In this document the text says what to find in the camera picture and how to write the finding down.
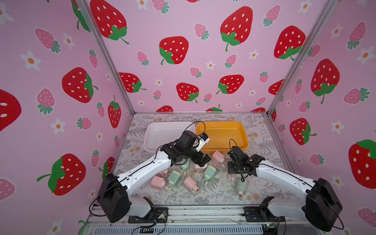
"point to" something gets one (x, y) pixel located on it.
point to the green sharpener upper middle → (185, 168)
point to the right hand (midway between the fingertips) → (235, 165)
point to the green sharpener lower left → (174, 178)
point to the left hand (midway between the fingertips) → (205, 153)
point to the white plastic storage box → (157, 133)
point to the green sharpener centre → (209, 173)
